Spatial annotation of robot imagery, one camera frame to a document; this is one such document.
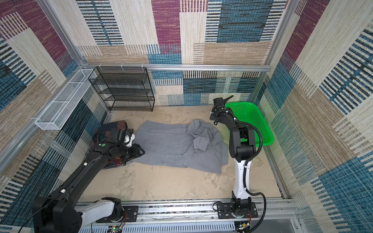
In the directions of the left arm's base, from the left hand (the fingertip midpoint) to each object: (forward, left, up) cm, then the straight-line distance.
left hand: (142, 151), depth 80 cm
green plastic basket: (+39, -73, -12) cm, 84 cm away
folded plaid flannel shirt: (+15, +26, -3) cm, 30 cm away
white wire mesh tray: (+8, +39, +20) cm, 44 cm away
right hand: (+28, -46, -6) cm, 55 cm away
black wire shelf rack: (+51, +22, +3) cm, 55 cm away
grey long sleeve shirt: (+8, -32, -9) cm, 35 cm away
